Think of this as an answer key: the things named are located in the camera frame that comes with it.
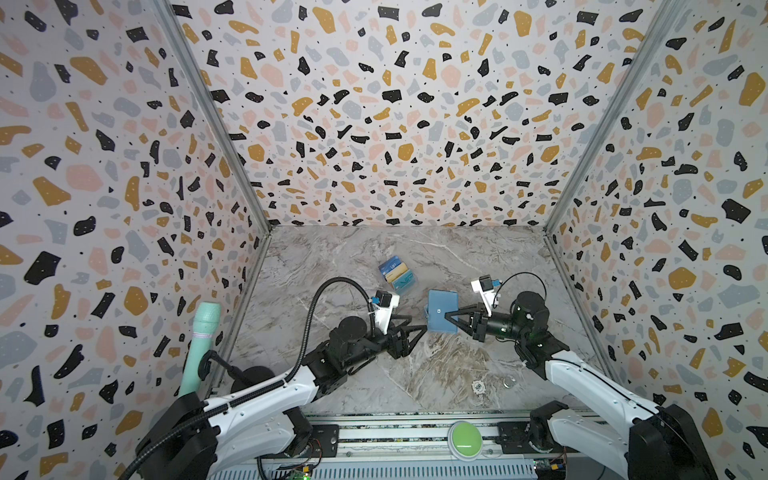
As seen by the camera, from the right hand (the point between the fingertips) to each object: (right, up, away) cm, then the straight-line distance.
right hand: (449, 314), depth 72 cm
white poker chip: (+10, -22, +11) cm, 27 cm away
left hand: (-6, -1, -2) cm, 7 cm away
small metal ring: (+18, -20, +9) cm, 28 cm away
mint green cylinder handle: (-50, +2, -14) cm, 52 cm away
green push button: (+3, -30, -1) cm, 31 cm away
